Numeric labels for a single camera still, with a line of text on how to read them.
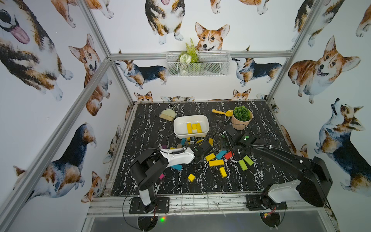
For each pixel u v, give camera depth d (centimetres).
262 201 68
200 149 71
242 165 87
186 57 83
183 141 96
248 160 88
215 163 88
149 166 51
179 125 106
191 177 81
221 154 90
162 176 82
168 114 114
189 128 104
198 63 87
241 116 98
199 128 104
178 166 87
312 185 40
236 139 61
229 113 113
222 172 84
